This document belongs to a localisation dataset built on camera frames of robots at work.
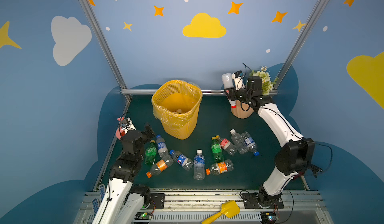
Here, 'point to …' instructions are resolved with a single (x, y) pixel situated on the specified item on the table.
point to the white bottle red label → (179, 111)
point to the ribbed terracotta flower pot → (242, 110)
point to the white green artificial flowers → (267, 85)
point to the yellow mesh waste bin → (184, 132)
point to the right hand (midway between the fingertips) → (229, 87)
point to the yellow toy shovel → (228, 209)
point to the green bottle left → (151, 153)
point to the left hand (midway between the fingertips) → (142, 126)
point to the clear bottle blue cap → (250, 143)
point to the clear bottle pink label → (228, 146)
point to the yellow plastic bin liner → (174, 101)
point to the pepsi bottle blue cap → (177, 156)
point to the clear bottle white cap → (241, 146)
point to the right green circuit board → (268, 216)
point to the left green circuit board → (143, 216)
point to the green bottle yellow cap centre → (216, 147)
